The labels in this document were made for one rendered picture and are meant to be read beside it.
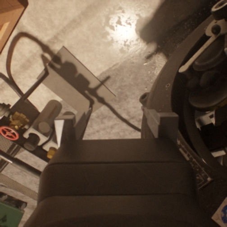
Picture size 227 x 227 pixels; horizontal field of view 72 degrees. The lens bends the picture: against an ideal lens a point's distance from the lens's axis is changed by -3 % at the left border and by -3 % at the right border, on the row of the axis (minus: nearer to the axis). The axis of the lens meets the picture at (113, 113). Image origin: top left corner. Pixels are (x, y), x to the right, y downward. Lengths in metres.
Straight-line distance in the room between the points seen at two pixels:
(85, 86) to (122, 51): 0.31
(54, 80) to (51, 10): 0.39
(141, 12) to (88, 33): 0.27
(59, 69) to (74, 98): 0.22
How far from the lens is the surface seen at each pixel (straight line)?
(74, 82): 1.03
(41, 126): 0.70
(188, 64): 0.41
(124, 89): 1.00
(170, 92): 0.39
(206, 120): 0.86
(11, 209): 3.26
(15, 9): 0.90
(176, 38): 0.90
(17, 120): 0.71
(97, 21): 0.88
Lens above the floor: 0.85
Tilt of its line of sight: 49 degrees down
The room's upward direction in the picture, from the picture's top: 170 degrees counter-clockwise
